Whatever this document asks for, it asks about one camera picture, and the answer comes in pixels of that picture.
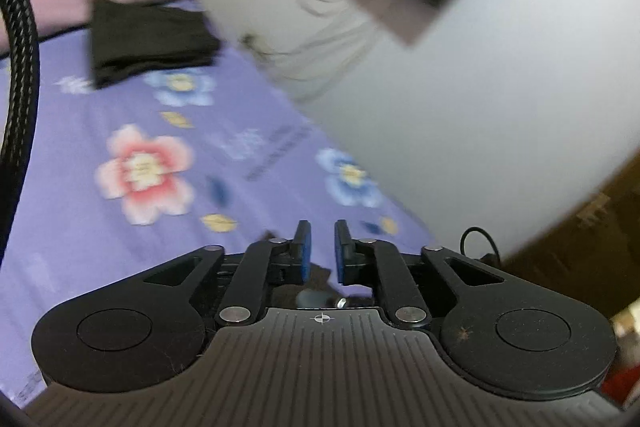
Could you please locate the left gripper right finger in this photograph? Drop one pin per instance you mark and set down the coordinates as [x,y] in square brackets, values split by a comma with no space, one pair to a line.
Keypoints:
[498,331]

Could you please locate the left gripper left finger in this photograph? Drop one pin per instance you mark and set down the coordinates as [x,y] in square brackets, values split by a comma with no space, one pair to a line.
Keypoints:
[148,328]

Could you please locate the purple floral bed sheet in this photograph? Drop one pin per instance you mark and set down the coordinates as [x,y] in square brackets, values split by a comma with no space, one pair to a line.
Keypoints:
[130,176]

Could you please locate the black folded garment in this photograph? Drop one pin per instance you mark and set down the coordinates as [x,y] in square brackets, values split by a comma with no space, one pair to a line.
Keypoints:
[127,39]

